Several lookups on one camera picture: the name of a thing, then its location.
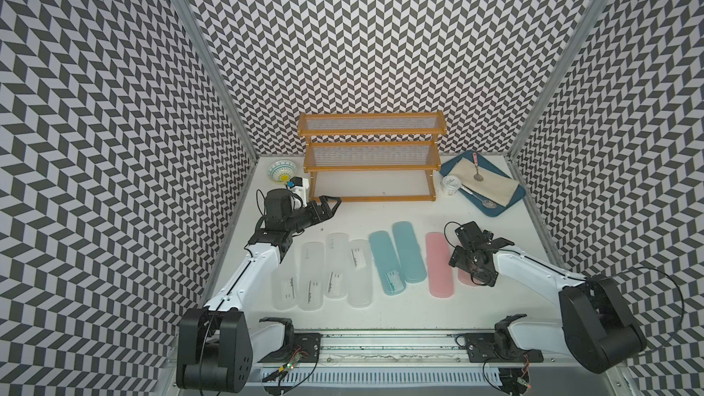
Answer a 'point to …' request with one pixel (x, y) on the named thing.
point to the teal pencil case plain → (410, 255)
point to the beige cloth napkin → (494, 186)
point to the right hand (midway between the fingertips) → (467, 272)
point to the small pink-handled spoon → (478, 177)
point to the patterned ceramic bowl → (282, 170)
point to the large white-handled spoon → (489, 203)
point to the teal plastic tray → (499, 211)
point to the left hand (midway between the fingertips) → (332, 205)
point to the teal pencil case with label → (389, 269)
